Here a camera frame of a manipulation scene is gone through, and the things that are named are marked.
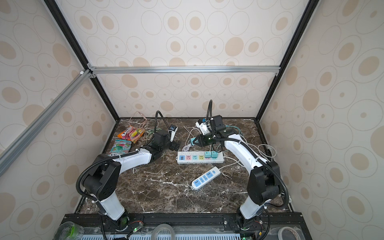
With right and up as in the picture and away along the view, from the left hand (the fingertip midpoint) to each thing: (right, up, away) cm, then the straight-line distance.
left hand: (179, 134), depth 91 cm
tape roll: (+50, -46, -21) cm, 71 cm away
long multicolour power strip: (+11, -15, +3) cm, 19 cm away
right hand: (+10, -3, -7) cm, 13 cm away
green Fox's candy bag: (-41, -8, +9) cm, 42 cm away
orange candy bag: (-36, 0, +15) cm, 39 cm away
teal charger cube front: (+7, -3, -8) cm, 11 cm away
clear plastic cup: (-46, -42, -25) cm, 68 cm away
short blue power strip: (+21, -22, -3) cm, 31 cm away
